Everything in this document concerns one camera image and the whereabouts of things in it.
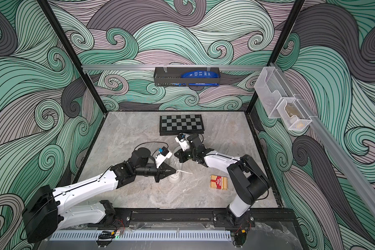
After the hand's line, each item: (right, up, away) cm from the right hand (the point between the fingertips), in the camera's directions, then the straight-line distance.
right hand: (177, 153), depth 89 cm
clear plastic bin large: (+58, +41, +5) cm, 71 cm away
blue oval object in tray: (+14, +48, +3) cm, 50 cm away
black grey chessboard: (-3, +16, +18) cm, 25 cm away
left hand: (0, -4, -17) cm, 17 cm away
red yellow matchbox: (+23, -15, -6) cm, 28 cm away
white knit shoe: (0, -11, -7) cm, 13 cm away
